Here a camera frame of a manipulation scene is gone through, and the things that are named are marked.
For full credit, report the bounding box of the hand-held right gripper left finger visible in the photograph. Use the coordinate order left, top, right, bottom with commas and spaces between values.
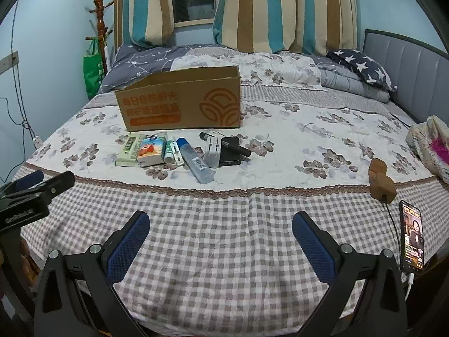
33, 211, 151, 337

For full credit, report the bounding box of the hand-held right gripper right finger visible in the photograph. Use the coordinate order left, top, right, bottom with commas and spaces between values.
292, 211, 409, 337

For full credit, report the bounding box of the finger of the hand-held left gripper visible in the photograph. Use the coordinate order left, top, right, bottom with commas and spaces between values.
5, 170, 76, 205
0, 170, 45, 194

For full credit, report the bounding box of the green tissue pack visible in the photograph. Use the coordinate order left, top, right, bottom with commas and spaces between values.
115, 133, 148, 167

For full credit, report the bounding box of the orange and blue carton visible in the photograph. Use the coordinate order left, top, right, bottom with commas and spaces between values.
136, 137, 166, 168

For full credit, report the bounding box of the small green white tube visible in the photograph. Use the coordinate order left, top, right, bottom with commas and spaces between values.
164, 140, 178, 164

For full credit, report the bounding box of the clear bottle with blue cap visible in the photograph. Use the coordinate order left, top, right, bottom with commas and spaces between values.
176, 138, 215, 184

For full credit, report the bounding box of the black power bank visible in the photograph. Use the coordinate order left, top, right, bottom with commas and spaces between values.
218, 137, 242, 168

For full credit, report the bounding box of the white charger plug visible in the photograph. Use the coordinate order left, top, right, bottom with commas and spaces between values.
204, 134, 223, 168

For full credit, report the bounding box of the black marker pen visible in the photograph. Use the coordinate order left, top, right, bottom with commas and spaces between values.
199, 132, 252, 157

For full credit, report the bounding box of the brown cardboard box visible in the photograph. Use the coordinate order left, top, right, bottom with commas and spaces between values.
115, 65, 242, 131

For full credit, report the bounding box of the wooden block ornament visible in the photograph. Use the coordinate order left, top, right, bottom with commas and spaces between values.
368, 159, 397, 204

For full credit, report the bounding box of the black smartphone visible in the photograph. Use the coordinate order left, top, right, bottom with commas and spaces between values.
399, 200, 425, 274

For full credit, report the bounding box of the green shopping bag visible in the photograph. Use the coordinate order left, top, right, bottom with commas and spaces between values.
83, 38, 108, 100

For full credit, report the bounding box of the navy constellation quilt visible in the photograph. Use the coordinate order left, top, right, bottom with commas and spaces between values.
100, 44, 227, 94

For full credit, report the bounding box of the crumpled plastic bag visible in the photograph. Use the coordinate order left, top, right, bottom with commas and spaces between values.
406, 115, 449, 184

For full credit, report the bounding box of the grey quilt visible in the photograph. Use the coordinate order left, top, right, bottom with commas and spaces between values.
317, 64, 391, 103

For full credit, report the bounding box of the wooden coat rack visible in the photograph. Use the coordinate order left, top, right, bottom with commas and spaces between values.
86, 0, 117, 76

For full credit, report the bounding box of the navy star pillow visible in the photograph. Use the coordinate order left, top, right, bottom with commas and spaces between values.
326, 49, 397, 93

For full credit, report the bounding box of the narrow striped curtain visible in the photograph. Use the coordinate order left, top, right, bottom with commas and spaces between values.
114, 0, 176, 48

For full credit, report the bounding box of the grey padded headboard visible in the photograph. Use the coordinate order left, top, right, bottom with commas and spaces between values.
363, 29, 449, 135

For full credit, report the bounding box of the window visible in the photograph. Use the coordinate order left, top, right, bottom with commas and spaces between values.
173, 0, 224, 29

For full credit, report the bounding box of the wide striped curtain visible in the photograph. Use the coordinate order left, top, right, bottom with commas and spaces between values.
212, 0, 358, 55

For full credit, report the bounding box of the black charging cable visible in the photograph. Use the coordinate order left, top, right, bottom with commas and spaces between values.
381, 197, 404, 241

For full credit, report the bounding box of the black wall cable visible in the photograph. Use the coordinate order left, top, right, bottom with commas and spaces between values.
0, 0, 40, 183

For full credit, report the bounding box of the white charging cable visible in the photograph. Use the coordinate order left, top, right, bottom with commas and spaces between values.
403, 272, 415, 301

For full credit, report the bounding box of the grey wall cable duct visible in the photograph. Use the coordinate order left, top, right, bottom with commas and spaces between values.
0, 51, 20, 75

